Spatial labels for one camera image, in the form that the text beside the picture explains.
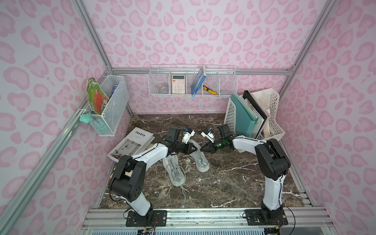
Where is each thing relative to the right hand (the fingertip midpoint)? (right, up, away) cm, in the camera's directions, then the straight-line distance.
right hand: (201, 149), depth 91 cm
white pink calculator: (-15, +42, +3) cm, 44 cm away
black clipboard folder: (+32, +23, -10) cm, 40 cm away
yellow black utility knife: (+5, +39, +6) cm, 40 cm away
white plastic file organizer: (+43, +31, +2) cm, 53 cm away
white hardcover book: (-43, +3, +6) cm, 44 cm away
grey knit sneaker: (0, -8, -4) cm, 9 cm away
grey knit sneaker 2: (-15, -11, -8) cm, 20 cm away
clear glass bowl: (-24, +38, +2) cm, 45 cm away
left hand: (-4, +3, -4) cm, 6 cm away
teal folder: (+22, +18, -16) cm, 33 cm away
